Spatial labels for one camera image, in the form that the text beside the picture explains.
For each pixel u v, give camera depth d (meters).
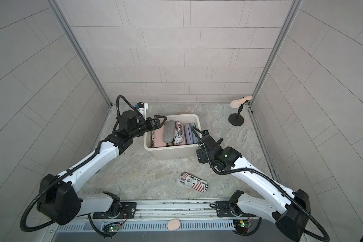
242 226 0.68
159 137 0.81
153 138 0.86
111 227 0.64
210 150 0.54
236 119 1.06
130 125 0.58
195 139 0.84
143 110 0.69
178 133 0.83
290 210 0.37
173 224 0.67
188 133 0.85
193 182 0.77
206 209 0.72
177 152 0.92
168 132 0.82
